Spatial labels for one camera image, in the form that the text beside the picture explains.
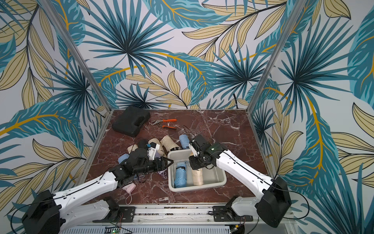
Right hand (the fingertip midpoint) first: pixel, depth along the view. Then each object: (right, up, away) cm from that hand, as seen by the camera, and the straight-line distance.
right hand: (193, 163), depth 78 cm
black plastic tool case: (-43, +23, +25) cm, 54 cm away
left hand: (-12, 0, -2) cm, 12 cm away
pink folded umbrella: (-35, -14, +2) cm, 37 cm away
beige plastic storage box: (+12, -10, +8) cm, 18 cm away
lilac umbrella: (-17, -8, +8) cm, 20 cm away
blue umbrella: (-7, -10, +2) cm, 12 cm away
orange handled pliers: (-17, +25, +38) cm, 48 cm away
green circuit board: (-38, -32, -7) cm, 50 cm away
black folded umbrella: (-33, +8, +19) cm, 39 cm away
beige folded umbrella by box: (-15, +8, +17) cm, 24 cm away
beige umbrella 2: (-19, +4, +14) cm, 24 cm away
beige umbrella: (+2, -5, -6) cm, 8 cm away
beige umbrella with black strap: (-38, +6, +15) cm, 42 cm away
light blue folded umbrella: (-5, +10, +21) cm, 24 cm away
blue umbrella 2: (-43, +1, +12) cm, 45 cm away
